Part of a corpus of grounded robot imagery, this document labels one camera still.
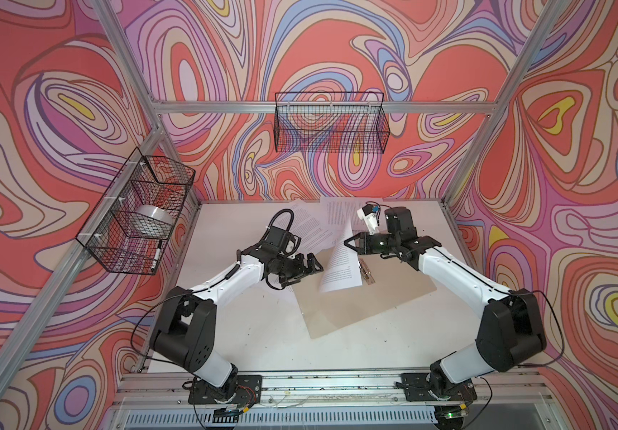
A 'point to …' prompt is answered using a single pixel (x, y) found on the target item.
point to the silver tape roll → (153, 221)
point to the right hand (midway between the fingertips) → (347, 247)
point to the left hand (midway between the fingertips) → (314, 271)
